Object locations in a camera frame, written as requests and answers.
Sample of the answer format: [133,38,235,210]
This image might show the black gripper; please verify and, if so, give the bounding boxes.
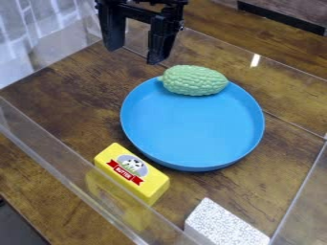
[95,0,189,65]

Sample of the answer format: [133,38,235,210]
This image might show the blue round tray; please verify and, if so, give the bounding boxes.
[120,78,266,171]

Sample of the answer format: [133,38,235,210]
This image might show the clear acrylic enclosure wall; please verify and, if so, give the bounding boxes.
[0,23,327,245]

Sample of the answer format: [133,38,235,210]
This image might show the green bitter melon toy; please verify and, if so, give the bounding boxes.
[159,65,228,97]

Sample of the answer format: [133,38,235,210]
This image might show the white speckled foam block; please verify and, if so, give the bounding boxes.
[184,198,270,245]

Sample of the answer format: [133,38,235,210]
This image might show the yellow butter block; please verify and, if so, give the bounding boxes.
[93,143,169,206]

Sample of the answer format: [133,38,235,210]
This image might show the dark baseboard strip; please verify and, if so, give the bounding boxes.
[236,0,327,36]

